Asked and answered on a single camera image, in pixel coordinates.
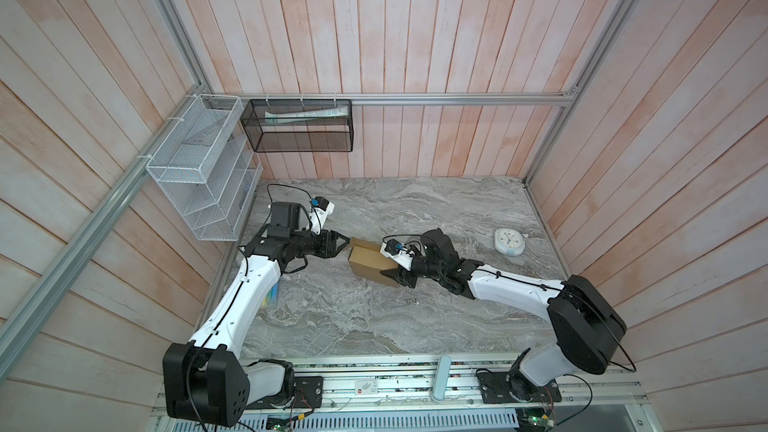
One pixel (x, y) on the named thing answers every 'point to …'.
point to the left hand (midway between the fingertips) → (342, 245)
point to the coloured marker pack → (273, 296)
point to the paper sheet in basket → (279, 117)
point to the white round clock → (509, 242)
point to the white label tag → (365, 387)
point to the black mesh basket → (299, 125)
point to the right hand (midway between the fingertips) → (386, 262)
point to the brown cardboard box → (367, 262)
